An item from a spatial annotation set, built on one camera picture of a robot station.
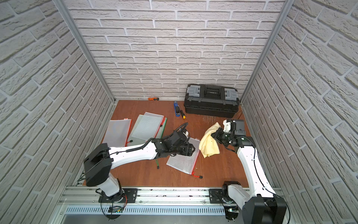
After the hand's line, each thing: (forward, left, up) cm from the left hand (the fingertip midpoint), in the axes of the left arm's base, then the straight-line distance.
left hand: (193, 148), depth 80 cm
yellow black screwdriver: (+34, +6, -11) cm, 36 cm away
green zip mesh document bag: (+11, +40, -12) cm, 44 cm away
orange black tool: (+53, +31, -12) cm, 63 cm away
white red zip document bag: (-5, +5, -12) cm, 13 cm away
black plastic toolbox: (+34, -14, +6) cm, 37 cm away
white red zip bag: (+23, +33, -13) cm, 43 cm away
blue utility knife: (+39, +11, -9) cm, 41 cm away
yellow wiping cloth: (0, -9, +2) cm, 9 cm away
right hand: (+6, -11, +6) cm, 14 cm away
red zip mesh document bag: (+18, +54, -13) cm, 58 cm away
